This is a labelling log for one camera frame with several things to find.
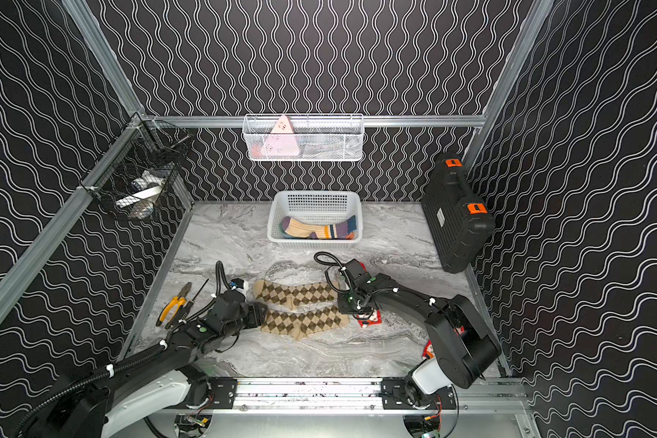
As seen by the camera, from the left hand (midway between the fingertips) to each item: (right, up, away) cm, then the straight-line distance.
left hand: (261, 306), depth 86 cm
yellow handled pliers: (-29, 0, +5) cm, 30 cm away
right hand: (+26, -1, +3) cm, 26 cm away
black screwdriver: (-25, -1, +4) cm, 26 cm away
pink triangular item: (+6, +53, +4) cm, 53 cm away
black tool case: (+62, +26, 0) cm, 67 cm away
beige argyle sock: (+9, +2, +7) cm, 11 cm away
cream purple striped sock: (+9, +24, +21) cm, 34 cm away
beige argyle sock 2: (+12, -6, +2) cm, 14 cm away
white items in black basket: (-29, +31, -12) cm, 45 cm away
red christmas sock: (+36, -4, +2) cm, 36 cm away
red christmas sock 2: (+51, -12, -4) cm, 52 cm away
